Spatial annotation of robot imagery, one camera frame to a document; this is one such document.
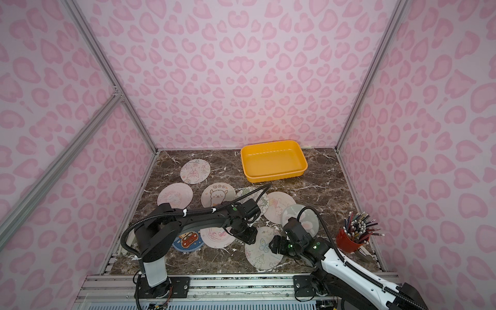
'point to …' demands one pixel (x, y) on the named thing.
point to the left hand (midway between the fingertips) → (253, 240)
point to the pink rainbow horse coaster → (217, 237)
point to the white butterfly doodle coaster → (195, 171)
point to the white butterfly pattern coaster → (259, 254)
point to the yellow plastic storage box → (274, 161)
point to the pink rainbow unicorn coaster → (178, 195)
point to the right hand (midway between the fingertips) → (276, 250)
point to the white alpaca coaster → (216, 193)
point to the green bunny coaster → (308, 218)
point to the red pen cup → (344, 242)
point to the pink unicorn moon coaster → (275, 204)
